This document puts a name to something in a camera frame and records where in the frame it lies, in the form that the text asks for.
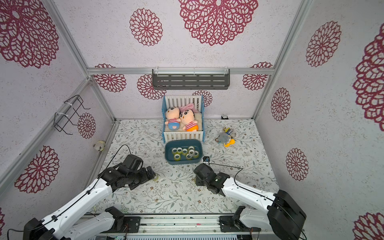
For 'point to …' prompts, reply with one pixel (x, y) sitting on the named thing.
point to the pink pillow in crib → (188, 106)
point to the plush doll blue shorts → (173, 114)
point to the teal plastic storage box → (184, 143)
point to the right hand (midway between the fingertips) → (203, 177)
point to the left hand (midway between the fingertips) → (149, 178)
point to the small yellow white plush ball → (99, 145)
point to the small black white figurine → (224, 117)
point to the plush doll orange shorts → (187, 118)
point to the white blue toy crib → (198, 102)
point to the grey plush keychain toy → (225, 138)
